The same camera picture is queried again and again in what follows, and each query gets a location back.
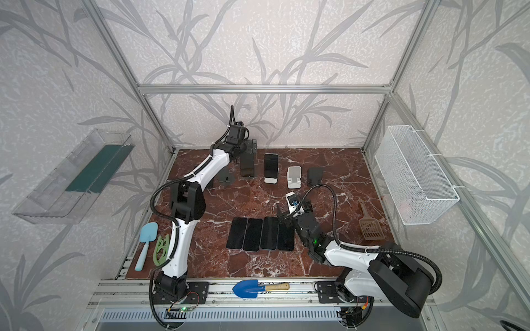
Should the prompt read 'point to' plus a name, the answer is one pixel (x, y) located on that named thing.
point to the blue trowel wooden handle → (250, 288)
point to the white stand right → (294, 177)
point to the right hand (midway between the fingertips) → (289, 198)
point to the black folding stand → (315, 176)
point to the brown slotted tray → (370, 226)
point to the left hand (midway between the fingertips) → (248, 143)
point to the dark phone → (286, 237)
